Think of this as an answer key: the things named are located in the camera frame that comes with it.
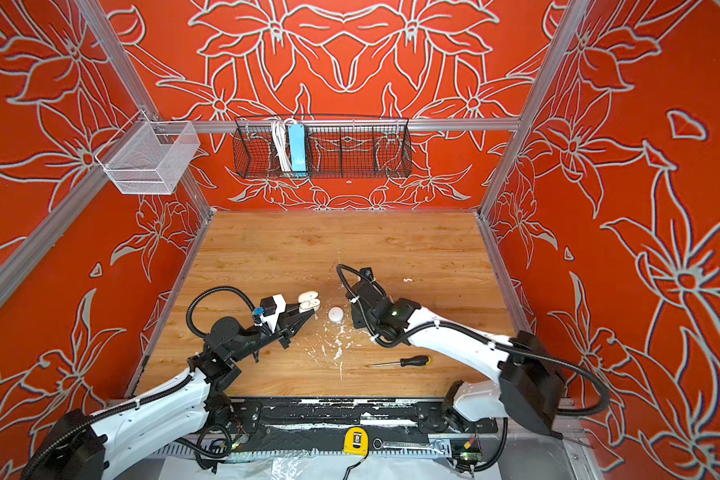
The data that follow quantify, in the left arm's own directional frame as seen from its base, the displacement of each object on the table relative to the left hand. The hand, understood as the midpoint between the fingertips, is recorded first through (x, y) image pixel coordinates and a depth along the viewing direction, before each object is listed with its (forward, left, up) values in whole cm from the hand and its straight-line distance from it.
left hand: (309, 306), depth 71 cm
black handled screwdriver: (-5, -31, -20) cm, 37 cm away
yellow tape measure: (-25, -13, -18) cm, 33 cm away
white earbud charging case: (+1, 0, +2) cm, 2 cm away
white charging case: (+7, -4, -19) cm, 21 cm away
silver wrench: (-25, -18, -20) cm, 37 cm away
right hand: (+6, -11, -10) cm, 16 cm away
